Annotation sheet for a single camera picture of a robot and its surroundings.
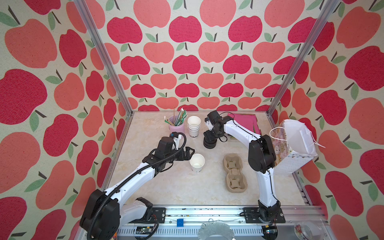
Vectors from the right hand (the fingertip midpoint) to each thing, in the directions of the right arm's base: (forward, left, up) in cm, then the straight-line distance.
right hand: (213, 136), depth 98 cm
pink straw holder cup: (+1, +27, +4) cm, 27 cm away
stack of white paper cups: (+1, +13, +8) cm, 16 cm away
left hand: (-19, +13, +9) cm, 24 cm away
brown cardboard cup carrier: (-27, -13, -3) cm, 30 cm away
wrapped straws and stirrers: (+5, +21, +13) cm, 25 cm away
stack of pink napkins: (+18, -26, -4) cm, 32 cm away
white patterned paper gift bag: (-9, -45, +7) cm, 47 cm away
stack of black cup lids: (-8, +2, +6) cm, 11 cm away
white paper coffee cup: (-19, +9, 0) cm, 21 cm away
